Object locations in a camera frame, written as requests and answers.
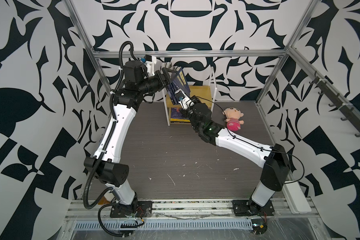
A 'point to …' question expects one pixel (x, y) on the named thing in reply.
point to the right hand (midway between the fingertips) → (188, 91)
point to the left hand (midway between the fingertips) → (176, 71)
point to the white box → (295, 197)
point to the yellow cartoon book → (179, 120)
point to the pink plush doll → (233, 115)
